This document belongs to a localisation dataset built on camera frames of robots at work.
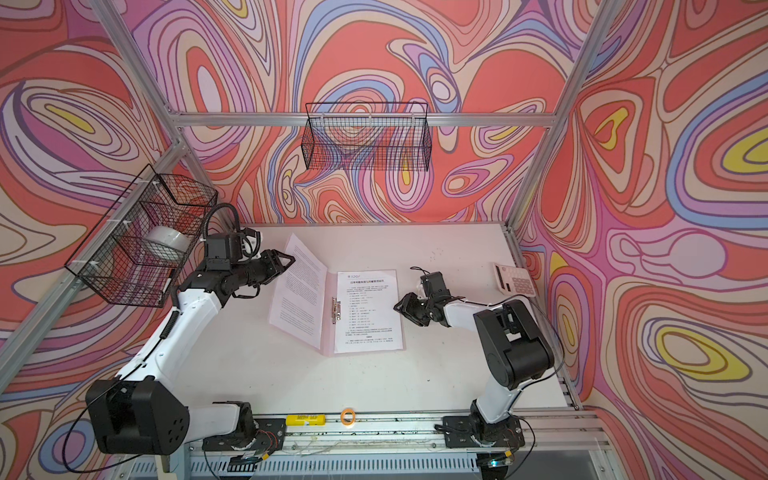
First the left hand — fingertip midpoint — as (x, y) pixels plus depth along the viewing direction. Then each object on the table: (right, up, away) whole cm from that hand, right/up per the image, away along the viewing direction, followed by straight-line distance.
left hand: (294, 259), depth 80 cm
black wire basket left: (-38, -1, -11) cm, 40 cm away
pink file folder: (+8, -22, +11) cm, 26 cm away
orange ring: (+14, -41, -4) cm, 43 cm away
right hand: (+30, -18, +14) cm, 38 cm away
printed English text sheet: (+1, -13, +2) cm, 13 cm away
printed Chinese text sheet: (+20, -17, +16) cm, 31 cm away
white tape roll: (-28, +6, -7) cm, 30 cm away
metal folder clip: (+9, -17, +16) cm, 25 cm away
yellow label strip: (+4, -41, -6) cm, 41 cm away
